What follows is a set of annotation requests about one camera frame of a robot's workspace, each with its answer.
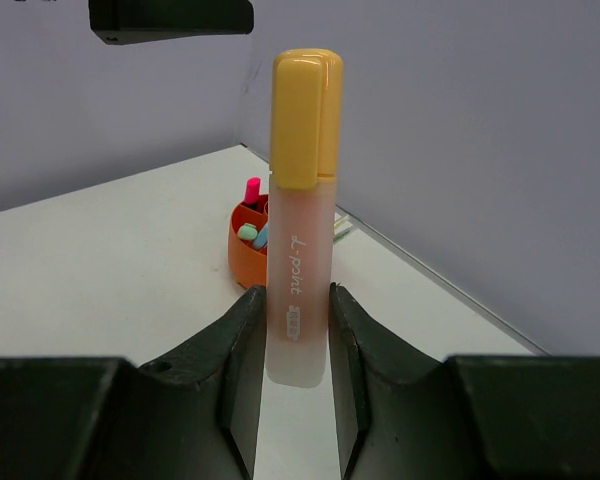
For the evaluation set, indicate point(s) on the orange round desk organizer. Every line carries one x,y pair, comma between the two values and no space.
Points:
247,265

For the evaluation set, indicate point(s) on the small orange cap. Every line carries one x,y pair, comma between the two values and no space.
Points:
307,89

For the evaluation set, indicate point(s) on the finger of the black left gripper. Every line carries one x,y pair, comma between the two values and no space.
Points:
128,22

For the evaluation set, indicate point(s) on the light blue cap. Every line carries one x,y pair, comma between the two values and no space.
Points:
261,238

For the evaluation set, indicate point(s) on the yellow thin pen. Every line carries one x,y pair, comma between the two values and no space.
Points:
343,226

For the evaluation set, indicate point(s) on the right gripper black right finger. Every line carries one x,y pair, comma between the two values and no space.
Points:
401,414

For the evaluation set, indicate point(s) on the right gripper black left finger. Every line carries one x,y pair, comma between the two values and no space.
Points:
191,413

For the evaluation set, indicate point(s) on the pink-capped black highlighter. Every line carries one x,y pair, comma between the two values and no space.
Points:
252,192

